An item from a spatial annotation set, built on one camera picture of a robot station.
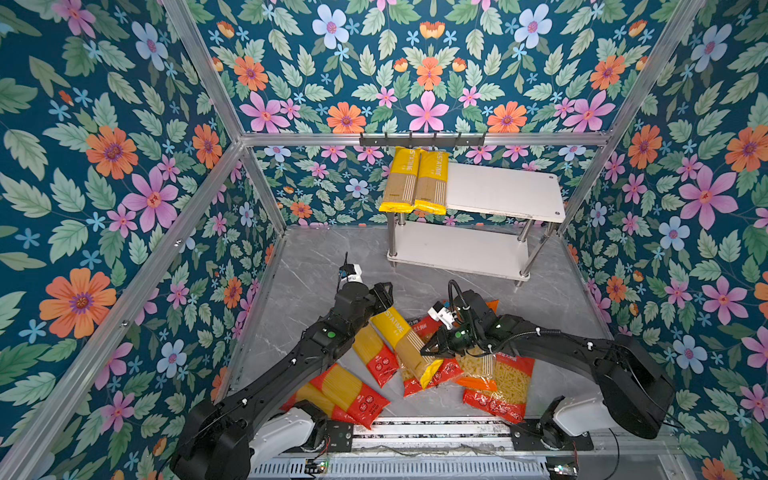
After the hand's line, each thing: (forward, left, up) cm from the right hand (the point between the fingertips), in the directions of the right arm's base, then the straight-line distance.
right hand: (425, 346), depth 77 cm
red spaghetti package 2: (-12, +17, -7) cm, 22 cm away
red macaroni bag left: (-4, -7, -5) cm, 9 cm away
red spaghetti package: (+2, +15, -9) cm, 18 cm away
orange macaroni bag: (-4, -14, -6) cm, 16 cm away
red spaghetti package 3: (-10, +29, -9) cm, 32 cm away
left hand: (+13, +10, +8) cm, 18 cm away
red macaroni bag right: (-4, -24, -9) cm, 26 cm away
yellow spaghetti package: (+1, +5, -3) cm, 6 cm away
